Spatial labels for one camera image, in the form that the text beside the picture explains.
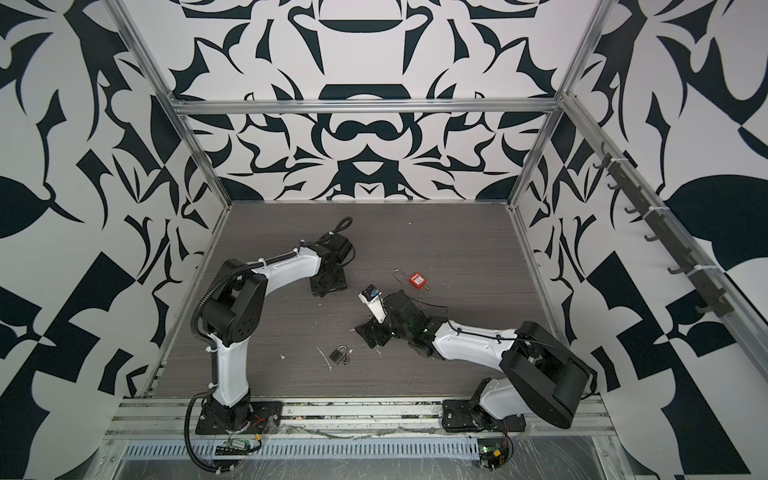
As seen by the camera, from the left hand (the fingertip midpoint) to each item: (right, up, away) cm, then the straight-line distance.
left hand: (337, 281), depth 97 cm
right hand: (+10, -8, -13) cm, 18 cm away
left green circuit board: (-19, -33, -28) cm, 47 cm away
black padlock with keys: (+3, -19, -12) cm, 22 cm away
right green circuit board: (+41, -36, -25) cm, 60 cm away
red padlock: (+25, +1, 0) cm, 25 cm away
